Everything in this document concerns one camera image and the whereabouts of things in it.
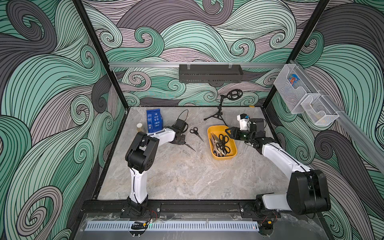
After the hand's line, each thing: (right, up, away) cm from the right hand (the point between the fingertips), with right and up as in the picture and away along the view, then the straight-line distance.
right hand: (230, 130), depth 87 cm
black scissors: (-1, -7, +12) cm, 14 cm away
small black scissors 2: (-20, -2, +20) cm, 28 cm away
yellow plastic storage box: (-5, -1, +15) cm, 16 cm away
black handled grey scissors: (0, -13, +8) cm, 15 cm away
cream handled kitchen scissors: (-8, -9, +10) cm, 15 cm away
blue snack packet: (-50, +6, +20) cm, 54 cm away
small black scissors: (-24, -11, +11) cm, 29 cm away
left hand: (-31, -7, +13) cm, 35 cm away
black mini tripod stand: (+4, +23, +6) cm, 24 cm away
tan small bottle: (-57, +1, +9) cm, 58 cm away
